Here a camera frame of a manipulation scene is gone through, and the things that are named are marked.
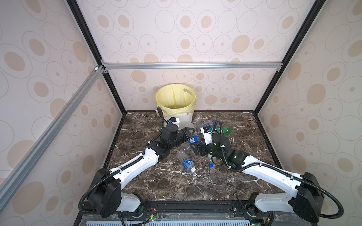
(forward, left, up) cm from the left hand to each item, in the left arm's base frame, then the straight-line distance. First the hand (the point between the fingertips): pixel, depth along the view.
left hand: (197, 130), depth 75 cm
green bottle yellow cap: (+17, -24, -23) cm, 37 cm away
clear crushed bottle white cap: (+28, -3, -26) cm, 39 cm away
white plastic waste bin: (+17, +6, -11) cm, 21 cm away
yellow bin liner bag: (+36, +14, -11) cm, 40 cm away
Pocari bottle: (-9, +5, -21) cm, 23 cm away
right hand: (-4, 0, -6) cm, 7 cm away
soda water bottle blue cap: (+25, -16, -24) cm, 38 cm away
